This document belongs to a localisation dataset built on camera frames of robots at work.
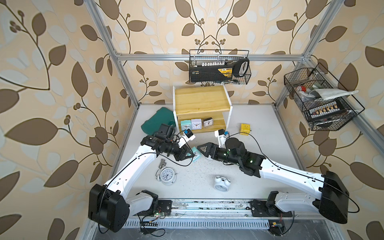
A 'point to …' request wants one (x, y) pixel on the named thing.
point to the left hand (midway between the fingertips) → (191, 152)
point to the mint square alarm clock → (185, 124)
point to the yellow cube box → (245, 128)
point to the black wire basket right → (300, 83)
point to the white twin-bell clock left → (167, 175)
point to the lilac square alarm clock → (196, 124)
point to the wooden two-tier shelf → (203, 108)
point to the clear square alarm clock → (208, 122)
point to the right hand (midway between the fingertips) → (200, 149)
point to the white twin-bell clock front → (222, 184)
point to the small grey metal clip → (162, 162)
